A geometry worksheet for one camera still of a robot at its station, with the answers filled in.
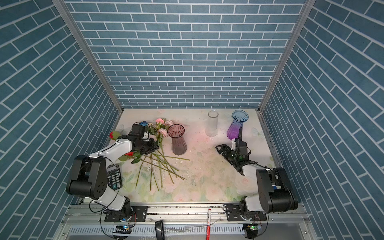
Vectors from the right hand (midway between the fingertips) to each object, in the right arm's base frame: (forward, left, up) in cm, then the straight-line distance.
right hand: (221, 149), depth 92 cm
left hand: (-2, +37, +1) cm, 37 cm away
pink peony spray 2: (+12, +42, +1) cm, 43 cm away
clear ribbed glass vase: (+17, +6, -2) cm, 18 cm away
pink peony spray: (-9, +38, -4) cm, 39 cm away
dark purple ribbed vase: (+3, +27, +12) cm, 30 cm away
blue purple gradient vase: (+16, -10, +14) cm, 24 cm away
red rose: (+4, +69, +3) cm, 69 cm away
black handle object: (-43, +28, -1) cm, 51 cm away
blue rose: (+16, +54, +2) cm, 56 cm away
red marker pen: (-39, +6, -5) cm, 40 cm away
